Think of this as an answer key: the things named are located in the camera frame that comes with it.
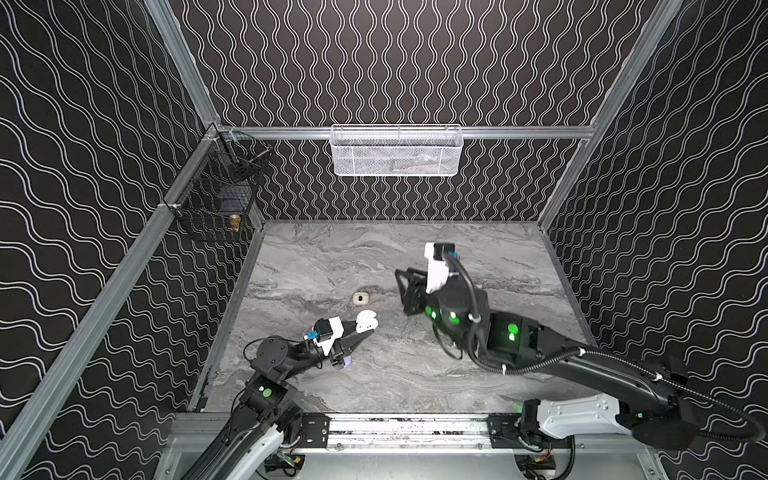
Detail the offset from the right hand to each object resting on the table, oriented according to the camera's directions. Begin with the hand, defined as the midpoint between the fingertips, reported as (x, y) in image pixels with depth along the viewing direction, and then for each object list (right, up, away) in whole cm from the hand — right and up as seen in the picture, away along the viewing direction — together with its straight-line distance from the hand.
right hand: (398, 275), depth 62 cm
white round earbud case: (-7, -10, 0) cm, 12 cm away
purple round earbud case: (-14, -26, +23) cm, 38 cm away
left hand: (-5, -11, 0) cm, 12 cm away
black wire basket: (-55, +22, +30) cm, 67 cm away
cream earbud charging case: (-11, -10, +35) cm, 38 cm away
